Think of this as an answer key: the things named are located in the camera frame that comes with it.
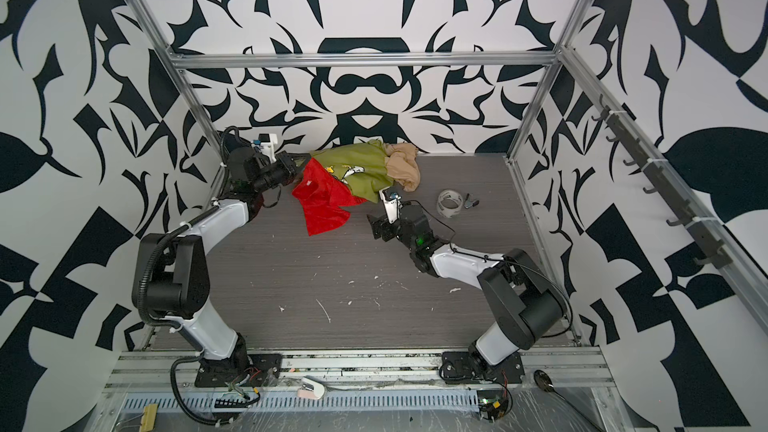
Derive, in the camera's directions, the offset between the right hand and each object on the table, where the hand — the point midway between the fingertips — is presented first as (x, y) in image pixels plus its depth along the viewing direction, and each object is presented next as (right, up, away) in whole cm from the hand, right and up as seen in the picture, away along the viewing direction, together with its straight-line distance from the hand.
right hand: (382, 206), depth 87 cm
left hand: (-20, +17, -3) cm, 26 cm away
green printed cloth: (-7, +13, +11) cm, 19 cm away
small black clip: (+30, 0, +18) cm, 34 cm away
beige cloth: (+7, +14, +24) cm, 29 cm away
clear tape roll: (+23, 0, +18) cm, 30 cm away
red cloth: (-21, +3, +15) cm, 26 cm away
